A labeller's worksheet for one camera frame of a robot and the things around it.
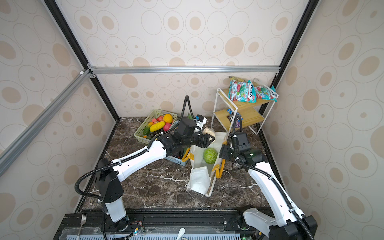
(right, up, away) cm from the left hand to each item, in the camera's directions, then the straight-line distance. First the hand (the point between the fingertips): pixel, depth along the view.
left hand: (214, 135), depth 73 cm
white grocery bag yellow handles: (-5, -20, +2) cm, 21 cm away
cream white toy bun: (-2, +2, +3) cm, 5 cm away
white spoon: (-16, -46, -2) cm, 49 cm away
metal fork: (-65, -43, +2) cm, 78 cm away
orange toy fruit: (-29, +12, +37) cm, 48 cm away
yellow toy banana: (-36, +6, +33) cm, 49 cm away
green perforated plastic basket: (-49, +14, +46) cm, 68 cm away
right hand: (+7, -8, +5) cm, 12 cm away
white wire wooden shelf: (+30, +16, +34) cm, 48 cm away
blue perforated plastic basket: (-20, -16, +19) cm, 32 cm away
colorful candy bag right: (+29, +24, +11) cm, 39 cm away
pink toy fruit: (-30, +6, +34) cm, 46 cm away
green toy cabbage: (0, -12, +17) cm, 21 cm away
